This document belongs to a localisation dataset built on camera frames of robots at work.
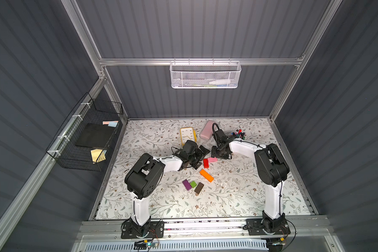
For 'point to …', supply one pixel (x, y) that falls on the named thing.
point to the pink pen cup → (238, 134)
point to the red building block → (206, 163)
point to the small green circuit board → (151, 244)
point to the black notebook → (95, 135)
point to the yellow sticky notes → (95, 153)
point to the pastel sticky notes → (111, 123)
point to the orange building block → (207, 175)
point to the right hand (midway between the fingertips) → (214, 156)
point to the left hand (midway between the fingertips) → (211, 157)
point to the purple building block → (187, 185)
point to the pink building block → (211, 159)
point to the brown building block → (199, 188)
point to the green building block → (193, 184)
